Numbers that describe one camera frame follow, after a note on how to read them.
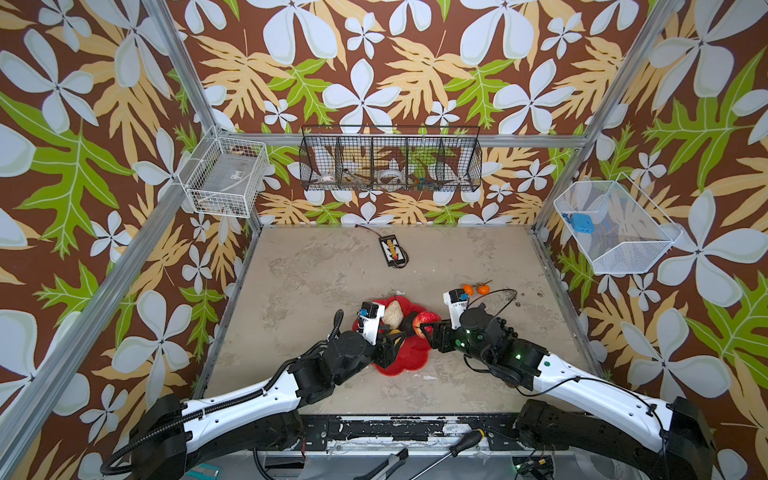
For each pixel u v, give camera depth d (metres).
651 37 0.71
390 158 0.97
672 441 0.40
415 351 0.88
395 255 1.10
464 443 0.72
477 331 0.56
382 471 0.69
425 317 0.75
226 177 0.86
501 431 0.74
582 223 0.86
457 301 0.68
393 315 0.88
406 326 0.89
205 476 0.68
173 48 0.73
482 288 0.99
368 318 0.64
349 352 0.55
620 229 0.82
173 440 0.41
